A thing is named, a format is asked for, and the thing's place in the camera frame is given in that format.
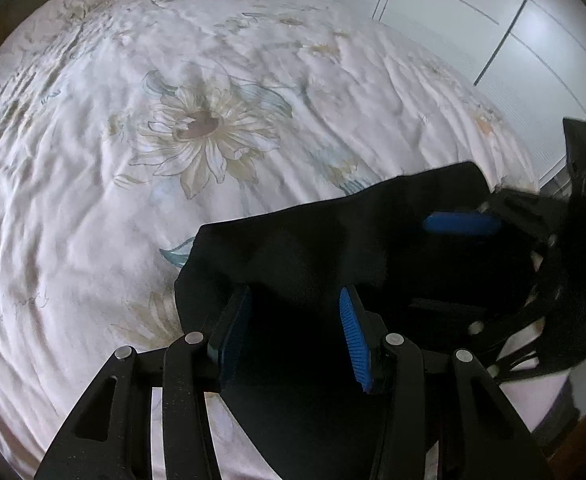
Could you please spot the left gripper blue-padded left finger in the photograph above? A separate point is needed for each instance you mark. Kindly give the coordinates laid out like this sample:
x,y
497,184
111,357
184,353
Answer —
x,y
107,435

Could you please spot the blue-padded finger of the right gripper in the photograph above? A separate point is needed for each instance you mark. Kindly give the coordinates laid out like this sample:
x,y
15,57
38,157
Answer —
x,y
460,223

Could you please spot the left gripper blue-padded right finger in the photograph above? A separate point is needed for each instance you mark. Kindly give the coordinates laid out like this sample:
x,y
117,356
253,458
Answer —
x,y
427,400

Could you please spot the black pants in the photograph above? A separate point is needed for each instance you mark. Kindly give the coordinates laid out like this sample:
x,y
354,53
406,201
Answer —
x,y
293,388

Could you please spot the white wardrobe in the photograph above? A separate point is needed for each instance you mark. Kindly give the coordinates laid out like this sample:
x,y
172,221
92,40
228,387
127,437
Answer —
x,y
527,56

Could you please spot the floral white duvet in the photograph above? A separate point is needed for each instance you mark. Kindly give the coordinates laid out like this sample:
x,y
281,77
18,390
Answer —
x,y
127,124

